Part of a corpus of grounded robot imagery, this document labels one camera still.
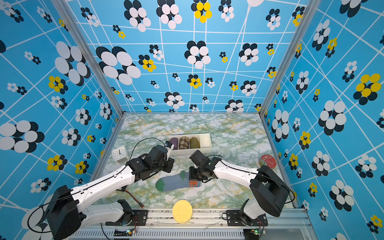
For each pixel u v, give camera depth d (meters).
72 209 0.39
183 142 0.96
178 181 0.86
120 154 0.94
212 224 0.72
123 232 0.72
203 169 0.64
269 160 0.89
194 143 0.96
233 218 0.73
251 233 0.70
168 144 0.72
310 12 0.69
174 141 0.96
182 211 0.74
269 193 0.43
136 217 0.73
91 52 0.87
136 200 0.79
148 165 0.60
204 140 1.02
